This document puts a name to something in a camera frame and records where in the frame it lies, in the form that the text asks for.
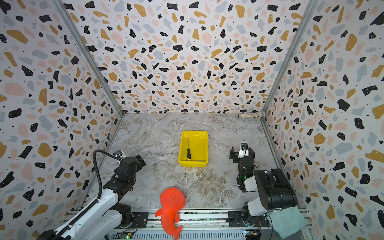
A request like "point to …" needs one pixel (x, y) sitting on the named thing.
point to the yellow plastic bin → (197, 141)
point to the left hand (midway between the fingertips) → (133, 157)
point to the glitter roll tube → (260, 115)
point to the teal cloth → (286, 221)
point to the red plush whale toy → (171, 200)
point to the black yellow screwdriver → (189, 156)
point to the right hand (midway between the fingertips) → (241, 144)
